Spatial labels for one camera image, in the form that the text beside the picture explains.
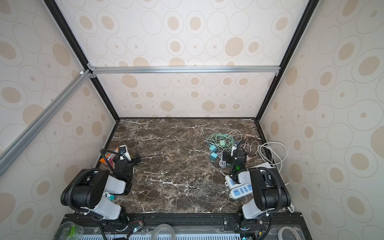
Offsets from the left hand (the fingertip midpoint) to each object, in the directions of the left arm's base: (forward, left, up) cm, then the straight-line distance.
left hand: (132, 147), depth 89 cm
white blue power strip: (-23, -63, -9) cm, 68 cm away
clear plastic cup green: (-42, +19, -4) cm, 46 cm away
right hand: (+2, -63, -6) cm, 63 cm away
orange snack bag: (-2, +17, -9) cm, 19 cm away
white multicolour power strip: (-18, -58, -9) cm, 61 cm away
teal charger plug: (+6, -50, -10) cm, 51 cm away
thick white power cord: (0, -92, -2) cm, 92 cm away
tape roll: (-40, -79, -9) cm, 89 cm away
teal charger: (0, -49, -10) cm, 50 cm away
